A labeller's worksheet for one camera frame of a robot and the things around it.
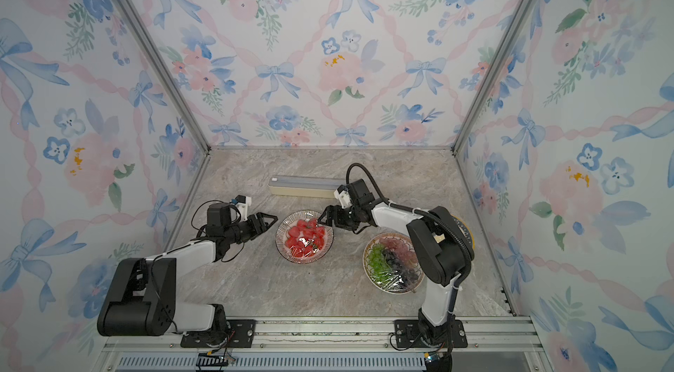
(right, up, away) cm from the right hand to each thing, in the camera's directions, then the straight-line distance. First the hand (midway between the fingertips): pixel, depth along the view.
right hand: (329, 221), depth 91 cm
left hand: (-19, +1, -2) cm, 19 cm away
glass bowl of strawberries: (-9, -5, -4) cm, 11 cm away
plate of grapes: (+20, -12, -8) cm, 25 cm away
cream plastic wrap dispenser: (-10, +12, +9) cm, 18 cm away
